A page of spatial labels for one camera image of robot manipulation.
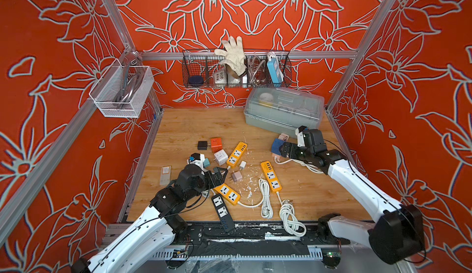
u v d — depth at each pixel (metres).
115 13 0.78
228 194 0.81
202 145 1.01
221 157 0.91
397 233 0.39
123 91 0.76
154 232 0.48
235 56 0.89
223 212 0.77
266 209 0.77
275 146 0.95
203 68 1.01
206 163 0.93
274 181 0.85
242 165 0.92
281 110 0.94
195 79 1.00
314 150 0.62
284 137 1.00
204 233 0.74
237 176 0.88
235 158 0.94
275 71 0.87
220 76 0.94
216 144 0.97
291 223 0.75
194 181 0.56
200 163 0.68
